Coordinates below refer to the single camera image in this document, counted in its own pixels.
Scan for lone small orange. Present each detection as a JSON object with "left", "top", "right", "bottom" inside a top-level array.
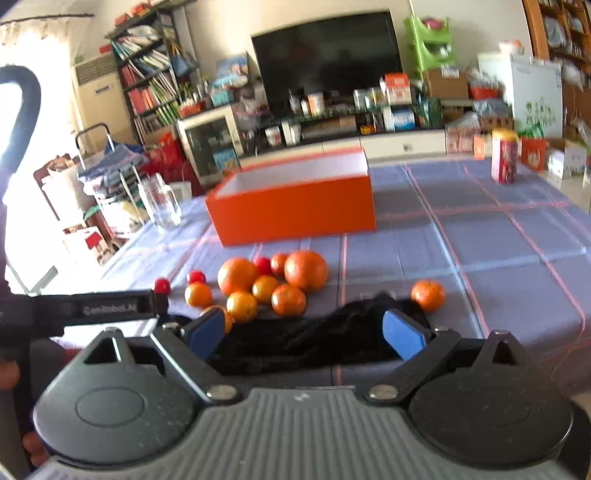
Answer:
[{"left": 411, "top": 279, "right": 447, "bottom": 313}]

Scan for red white carton box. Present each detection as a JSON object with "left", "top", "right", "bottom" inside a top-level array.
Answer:
[{"left": 64, "top": 226, "right": 114, "bottom": 267}]

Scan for red cherry tomato left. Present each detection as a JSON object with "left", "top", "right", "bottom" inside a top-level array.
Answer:
[{"left": 153, "top": 277, "right": 171, "bottom": 295}]

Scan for red cherry tomato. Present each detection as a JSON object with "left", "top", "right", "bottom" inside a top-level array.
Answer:
[
  {"left": 252, "top": 257, "right": 273, "bottom": 276},
  {"left": 186, "top": 270, "right": 207, "bottom": 285},
  {"left": 153, "top": 277, "right": 171, "bottom": 295}
]

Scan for small orange far left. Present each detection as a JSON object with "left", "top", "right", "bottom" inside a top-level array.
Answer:
[{"left": 184, "top": 282, "right": 213, "bottom": 308}]

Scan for small orange behind finger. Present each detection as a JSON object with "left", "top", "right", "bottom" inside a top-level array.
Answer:
[{"left": 200, "top": 305, "right": 235, "bottom": 335}]

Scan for red cherry tomato middle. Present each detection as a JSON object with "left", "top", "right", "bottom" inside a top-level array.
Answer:
[{"left": 186, "top": 270, "right": 207, "bottom": 285}]

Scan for small orange front left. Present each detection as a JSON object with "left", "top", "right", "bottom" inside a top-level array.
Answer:
[{"left": 225, "top": 291, "right": 259, "bottom": 324}]

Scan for blue plaid bed cover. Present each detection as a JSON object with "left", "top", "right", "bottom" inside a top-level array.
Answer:
[{"left": 57, "top": 160, "right": 590, "bottom": 393}]

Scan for large orange left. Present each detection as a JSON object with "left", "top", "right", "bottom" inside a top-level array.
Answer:
[{"left": 217, "top": 257, "right": 259, "bottom": 296}]

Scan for large orange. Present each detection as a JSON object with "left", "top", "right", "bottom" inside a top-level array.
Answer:
[
  {"left": 217, "top": 257, "right": 259, "bottom": 296},
  {"left": 283, "top": 250, "right": 329, "bottom": 293}
]

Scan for small orange middle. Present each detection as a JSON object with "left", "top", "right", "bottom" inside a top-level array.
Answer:
[{"left": 252, "top": 275, "right": 280, "bottom": 305}]

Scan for clear glass mug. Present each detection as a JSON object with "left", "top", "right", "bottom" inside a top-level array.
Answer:
[{"left": 139, "top": 174, "right": 182, "bottom": 230}]

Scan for small orange front centre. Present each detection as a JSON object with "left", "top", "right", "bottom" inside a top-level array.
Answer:
[{"left": 271, "top": 284, "right": 307, "bottom": 317}]

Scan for red cherry tomato back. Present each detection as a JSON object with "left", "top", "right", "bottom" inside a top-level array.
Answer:
[{"left": 252, "top": 257, "right": 273, "bottom": 276}]

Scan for small orange back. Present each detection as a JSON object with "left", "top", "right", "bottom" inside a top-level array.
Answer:
[{"left": 270, "top": 252, "right": 290, "bottom": 279}]

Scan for large orange right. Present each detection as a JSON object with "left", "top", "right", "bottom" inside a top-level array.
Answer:
[{"left": 283, "top": 250, "right": 329, "bottom": 293}]

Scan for white air conditioner unit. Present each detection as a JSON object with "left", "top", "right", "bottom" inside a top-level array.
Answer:
[{"left": 71, "top": 53, "right": 136, "bottom": 144}]

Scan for orange cardboard box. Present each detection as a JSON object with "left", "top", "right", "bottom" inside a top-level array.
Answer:
[{"left": 204, "top": 148, "right": 377, "bottom": 246}]

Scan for small glass door cabinet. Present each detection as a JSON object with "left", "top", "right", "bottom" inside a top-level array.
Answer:
[{"left": 177, "top": 105, "right": 243, "bottom": 188}]

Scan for red can yellow lid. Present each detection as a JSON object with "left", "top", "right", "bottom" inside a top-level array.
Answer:
[{"left": 491, "top": 129, "right": 519, "bottom": 184}]

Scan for white tv cabinet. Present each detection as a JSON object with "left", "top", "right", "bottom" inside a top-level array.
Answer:
[{"left": 239, "top": 130, "right": 447, "bottom": 168}]

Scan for dark bookshelf with books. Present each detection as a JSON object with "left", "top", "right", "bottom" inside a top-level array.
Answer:
[{"left": 106, "top": 1, "right": 197, "bottom": 145}]

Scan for white chest freezer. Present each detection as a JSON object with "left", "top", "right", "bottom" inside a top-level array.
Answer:
[{"left": 477, "top": 53, "right": 564, "bottom": 138}]

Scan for green stacking bins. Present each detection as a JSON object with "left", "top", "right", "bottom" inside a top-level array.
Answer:
[{"left": 404, "top": 16, "right": 457, "bottom": 74}]

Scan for black flat television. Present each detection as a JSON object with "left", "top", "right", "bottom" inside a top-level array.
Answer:
[{"left": 252, "top": 11, "right": 403, "bottom": 115}]

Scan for wooden display shelf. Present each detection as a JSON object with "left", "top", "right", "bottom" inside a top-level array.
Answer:
[{"left": 522, "top": 0, "right": 590, "bottom": 125}]

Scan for white wire trolley cart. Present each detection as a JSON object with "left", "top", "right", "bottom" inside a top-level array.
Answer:
[{"left": 75, "top": 122, "right": 148, "bottom": 240}]

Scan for black curved cable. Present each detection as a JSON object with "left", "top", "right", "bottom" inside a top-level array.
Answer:
[{"left": 0, "top": 65, "right": 43, "bottom": 190}]

